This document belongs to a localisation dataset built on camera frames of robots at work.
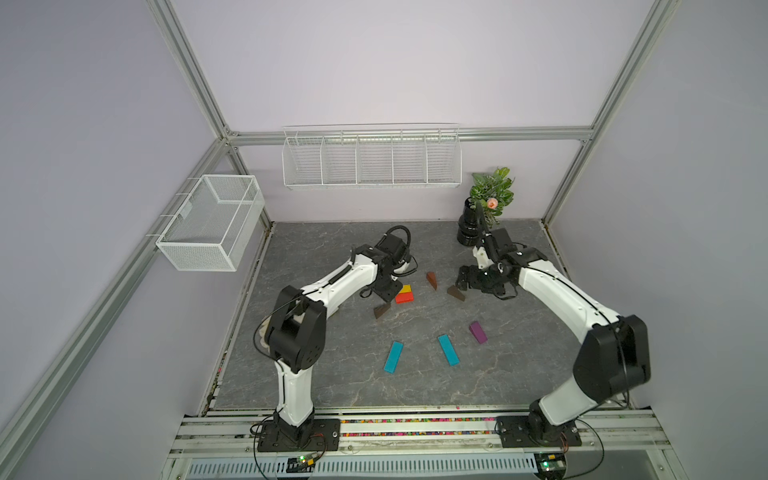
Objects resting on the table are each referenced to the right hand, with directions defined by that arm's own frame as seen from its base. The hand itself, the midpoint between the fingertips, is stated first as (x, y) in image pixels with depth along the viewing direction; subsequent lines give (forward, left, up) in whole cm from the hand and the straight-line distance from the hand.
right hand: (468, 282), depth 88 cm
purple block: (-10, -4, -13) cm, 17 cm away
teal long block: (-18, +23, -12) cm, 31 cm away
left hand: (0, +25, -3) cm, 25 cm away
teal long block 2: (-16, +6, -12) cm, 21 cm away
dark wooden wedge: (+4, +2, -11) cm, 12 cm away
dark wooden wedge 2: (-3, +27, -11) cm, 29 cm away
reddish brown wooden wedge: (+9, +9, -12) cm, 17 cm away
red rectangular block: (+2, +19, -13) cm, 23 cm away
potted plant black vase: (+28, -11, +12) cm, 32 cm away
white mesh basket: (+10, +73, +14) cm, 75 cm away
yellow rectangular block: (+5, +18, -11) cm, 21 cm away
